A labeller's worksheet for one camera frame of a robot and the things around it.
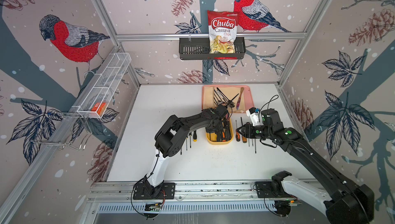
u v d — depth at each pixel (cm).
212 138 90
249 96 114
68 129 56
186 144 90
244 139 90
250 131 67
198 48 95
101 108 67
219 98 111
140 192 72
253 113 71
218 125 85
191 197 73
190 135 92
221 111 78
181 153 86
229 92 115
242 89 118
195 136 92
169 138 53
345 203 37
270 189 72
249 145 89
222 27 82
